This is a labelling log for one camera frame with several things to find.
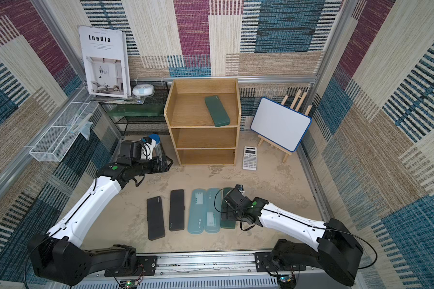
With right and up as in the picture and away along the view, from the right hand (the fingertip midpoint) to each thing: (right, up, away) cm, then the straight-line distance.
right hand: (230, 211), depth 83 cm
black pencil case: (-35, -4, +2) cm, 35 cm away
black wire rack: (-61, +44, +36) cm, 83 cm away
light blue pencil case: (-15, -2, +5) cm, 16 cm away
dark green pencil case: (0, -6, 0) cm, 6 cm away
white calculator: (+13, +22, +22) cm, 34 cm away
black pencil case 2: (-25, -4, +2) cm, 25 cm away
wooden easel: (+28, +30, +21) cm, 46 cm away
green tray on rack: (-50, +50, +17) cm, 72 cm away
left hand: (-29, +23, -3) cm, 37 cm away
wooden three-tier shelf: (-15, +32, +10) cm, 37 cm away
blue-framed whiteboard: (+29, +42, +18) cm, 54 cm away
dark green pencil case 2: (-6, +46, +3) cm, 46 cm away
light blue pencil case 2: (-8, 0, +9) cm, 12 cm away
